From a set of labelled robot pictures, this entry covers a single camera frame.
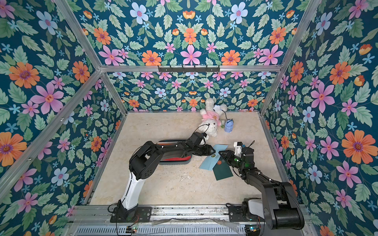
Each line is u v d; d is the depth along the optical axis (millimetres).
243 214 731
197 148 826
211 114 1073
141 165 546
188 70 933
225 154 801
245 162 689
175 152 686
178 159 907
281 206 420
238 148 821
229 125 1035
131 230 717
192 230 734
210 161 898
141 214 736
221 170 897
